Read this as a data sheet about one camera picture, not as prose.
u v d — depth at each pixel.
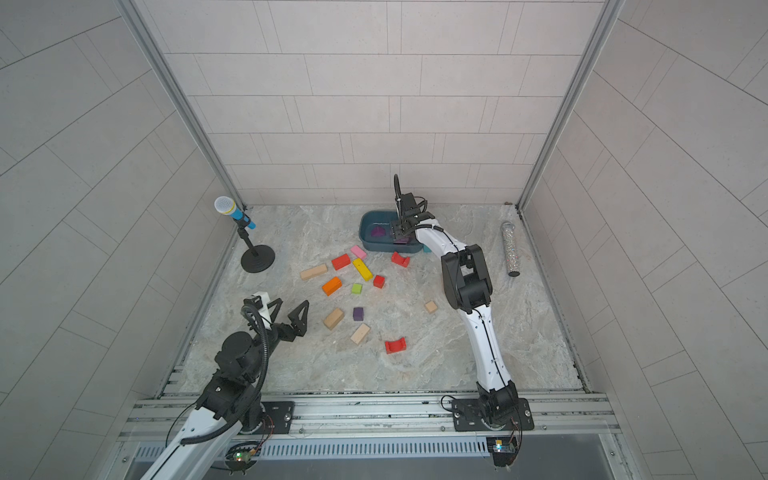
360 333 0.84
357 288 0.94
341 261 0.99
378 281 0.95
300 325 0.71
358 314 0.87
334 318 0.86
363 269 0.99
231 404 0.57
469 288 0.62
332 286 0.93
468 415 0.71
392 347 0.81
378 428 0.71
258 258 0.99
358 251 1.02
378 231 1.07
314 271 0.99
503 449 0.68
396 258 1.00
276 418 0.70
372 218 1.09
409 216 0.82
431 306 0.89
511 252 0.99
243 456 0.63
